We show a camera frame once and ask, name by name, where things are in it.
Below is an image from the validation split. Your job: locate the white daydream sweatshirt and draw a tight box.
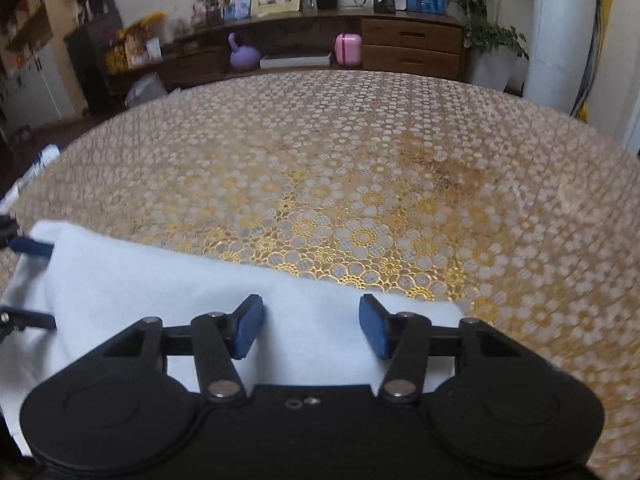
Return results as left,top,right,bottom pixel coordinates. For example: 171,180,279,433
0,219,467,456

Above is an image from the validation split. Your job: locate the banana print fabric basket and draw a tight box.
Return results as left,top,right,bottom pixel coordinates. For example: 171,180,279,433
0,144,61,214

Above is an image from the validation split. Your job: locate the white cupboard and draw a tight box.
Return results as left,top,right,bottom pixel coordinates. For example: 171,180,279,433
1,44,76,139

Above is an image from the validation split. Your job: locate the gold floral tablecloth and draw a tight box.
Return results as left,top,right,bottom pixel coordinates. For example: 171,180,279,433
13,70,639,479

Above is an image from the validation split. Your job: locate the dark side cabinet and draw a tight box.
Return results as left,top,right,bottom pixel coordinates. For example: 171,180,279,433
64,11,122,116

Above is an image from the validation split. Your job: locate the translucent plastic bag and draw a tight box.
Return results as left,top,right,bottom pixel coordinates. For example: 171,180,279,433
125,73,168,108

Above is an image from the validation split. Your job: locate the yellow snack box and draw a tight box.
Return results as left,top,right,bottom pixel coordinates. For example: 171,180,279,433
104,12,167,75

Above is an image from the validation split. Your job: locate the purple gourd toy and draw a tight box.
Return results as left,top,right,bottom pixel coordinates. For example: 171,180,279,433
228,32,262,73

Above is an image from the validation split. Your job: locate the white flat box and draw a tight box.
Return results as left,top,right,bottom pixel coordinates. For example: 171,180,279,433
259,52,332,70

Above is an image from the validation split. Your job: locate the wooden tv cabinet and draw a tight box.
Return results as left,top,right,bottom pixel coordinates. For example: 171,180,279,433
156,10,465,88

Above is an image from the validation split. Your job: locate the pink case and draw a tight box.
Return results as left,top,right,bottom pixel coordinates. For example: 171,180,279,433
334,32,362,67

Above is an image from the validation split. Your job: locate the green leafy plant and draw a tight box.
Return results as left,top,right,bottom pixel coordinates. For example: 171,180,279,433
446,0,528,92

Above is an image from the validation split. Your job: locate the white cylindrical appliance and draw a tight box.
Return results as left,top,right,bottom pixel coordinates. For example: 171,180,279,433
523,0,599,115

